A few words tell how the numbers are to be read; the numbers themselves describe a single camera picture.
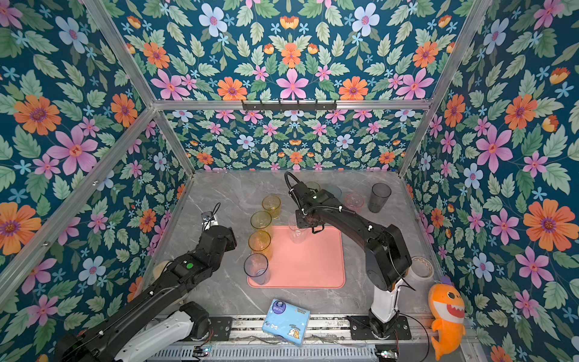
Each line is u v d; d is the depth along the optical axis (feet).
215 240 1.91
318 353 2.51
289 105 3.03
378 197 3.09
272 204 3.20
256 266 2.55
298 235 3.07
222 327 2.42
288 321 2.31
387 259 1.53
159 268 2.70
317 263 2.98
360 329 2.39
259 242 2.73
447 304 2.32
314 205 1.97
